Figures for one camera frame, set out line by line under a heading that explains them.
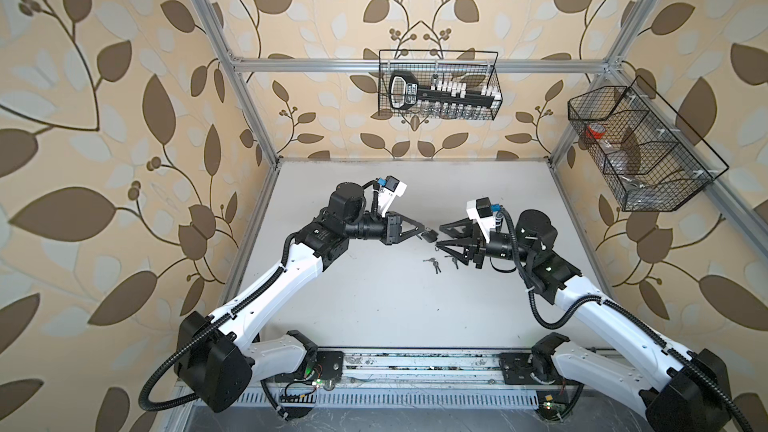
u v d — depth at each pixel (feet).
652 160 2.39
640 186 2.32
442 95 2.72
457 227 2.17
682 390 1.24
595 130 2.89
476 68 2.99
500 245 2.03
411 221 2.17
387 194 2.10
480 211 1.90
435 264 3.05
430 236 2.23
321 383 2.35
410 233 2.18
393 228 1.99
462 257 2.04
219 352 1.26
